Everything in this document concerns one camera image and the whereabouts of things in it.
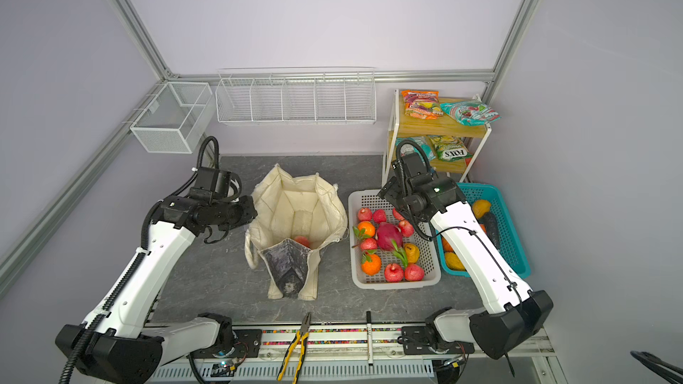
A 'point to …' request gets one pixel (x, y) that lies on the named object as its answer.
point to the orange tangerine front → (370, 262)
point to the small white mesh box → (177, 118)
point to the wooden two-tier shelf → (474, 137)
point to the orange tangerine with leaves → (365, 230)
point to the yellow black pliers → (301, 335)
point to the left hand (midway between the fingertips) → (257, 216)
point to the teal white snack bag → (423, 140)
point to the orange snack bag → (422, 104)
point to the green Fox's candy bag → (450, 148)
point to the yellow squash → (453, 262)
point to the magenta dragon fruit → (389, 238)
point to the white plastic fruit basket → (357, 201)
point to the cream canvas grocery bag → (292, 218)
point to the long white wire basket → (297, 96)
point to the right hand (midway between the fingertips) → (392, 200)
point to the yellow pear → (413, 252)
